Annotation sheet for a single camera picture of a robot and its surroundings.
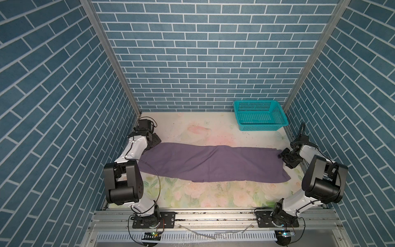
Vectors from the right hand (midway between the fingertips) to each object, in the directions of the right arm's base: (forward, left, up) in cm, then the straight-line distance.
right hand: (282, 157), depth 93 cm
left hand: (-1, +80, +8) cm, 80 cm away
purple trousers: (-8, +47, 0) cm, 48 cm away
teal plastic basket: (+38, +7, -2) cm, 38 cm away
